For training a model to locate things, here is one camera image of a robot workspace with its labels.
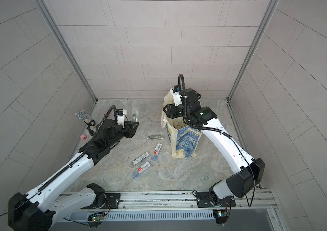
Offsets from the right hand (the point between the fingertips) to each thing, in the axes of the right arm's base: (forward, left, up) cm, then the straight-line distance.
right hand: (167, 107), depth 73 cm
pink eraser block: (+1, +55, -24) cm, 61 cm away
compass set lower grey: (-13, +16, -28) cm, 34 cm away
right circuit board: (-44, -23, -32) cm, 59 cm away
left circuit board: (-42, +35, -26) cm, 60 cm away
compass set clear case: (+9, -6, -28) cm, 30 cm away
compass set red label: (-13, +10, -29) cm, 33 cm away
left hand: (-3, +16, -6) cm, 17 cm away
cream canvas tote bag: (-10, -8, -17) cm, 21 cm away
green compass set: (-1, +17, -3) cm, 17 cm away
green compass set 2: (0, +9, -28) cm, 29 cm away
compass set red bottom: (-23, +20, -28) cm, 42 cm away
